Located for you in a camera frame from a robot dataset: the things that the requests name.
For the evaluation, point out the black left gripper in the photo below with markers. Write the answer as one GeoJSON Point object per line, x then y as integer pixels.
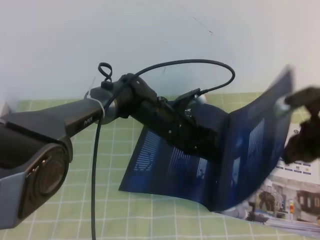
{"type": "Point", "coordinates": [180, 130]}

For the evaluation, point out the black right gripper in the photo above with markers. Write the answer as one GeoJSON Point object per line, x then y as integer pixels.
{"type": "Point", "coordinates": [305, 146]}

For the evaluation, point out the robot catalogue book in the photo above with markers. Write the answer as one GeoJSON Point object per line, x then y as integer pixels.
{"type": "Point", "coordinates": [250, 181]}

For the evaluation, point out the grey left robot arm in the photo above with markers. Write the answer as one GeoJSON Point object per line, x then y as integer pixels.
{"type": "Point", "coordinates": [36, 147]}

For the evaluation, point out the green checked tablecloth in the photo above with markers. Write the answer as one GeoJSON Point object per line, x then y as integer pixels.
{"type": "Point", "coordinates": [121, 215]}

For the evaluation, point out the white zip tie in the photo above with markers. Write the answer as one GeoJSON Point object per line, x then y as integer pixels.
{"type": "Point", "coordinates": [88, 96]}

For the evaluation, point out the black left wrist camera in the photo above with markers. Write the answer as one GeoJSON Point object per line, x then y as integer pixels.
{"type": "Point", "coordinates": [192, 97]}

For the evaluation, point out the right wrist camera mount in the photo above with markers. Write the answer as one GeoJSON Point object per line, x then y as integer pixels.
{"type": "Point", "coordinates": [308, 97]}

